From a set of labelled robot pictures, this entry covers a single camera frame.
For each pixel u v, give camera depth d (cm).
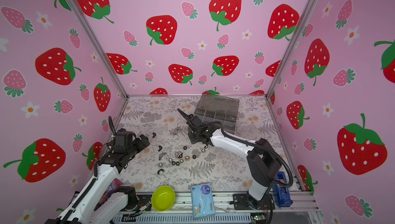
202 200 69
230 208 73
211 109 114
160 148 93
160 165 86
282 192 73
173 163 87
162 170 84
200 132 65
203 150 93
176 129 101
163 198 75
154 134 98
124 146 61
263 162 45
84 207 42
